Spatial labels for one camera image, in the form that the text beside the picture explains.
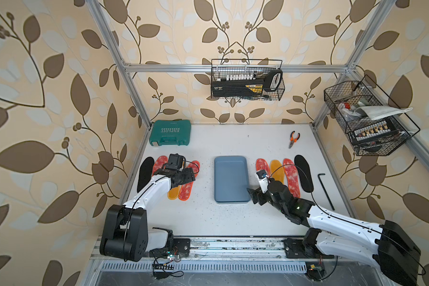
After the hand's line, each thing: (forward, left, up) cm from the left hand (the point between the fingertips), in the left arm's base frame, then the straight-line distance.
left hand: (189, 175), depth 89 cm
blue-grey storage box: (-1, -22, -4) cm, 22 cm away
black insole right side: (+5, -62, -6) cm, 63 cm away
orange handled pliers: (+29, -62, -5) cm, 68 cm away
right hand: (-6, -33, +3) cm, 33 cm away
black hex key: (+1, -69, -6) cm, 70 cm away
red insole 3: (+3, -55, -6) cm, 56 cm away
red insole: (-5, +2, -7) cm, 9 cm away
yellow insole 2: (+7, -48, -7) cm, 49 cm away
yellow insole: (-7, +8, -8) cm, 13 cm away
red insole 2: (+11, -40, -6) cm, 42 cm away
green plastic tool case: (+32, +13, -3) cm, 35 cm away
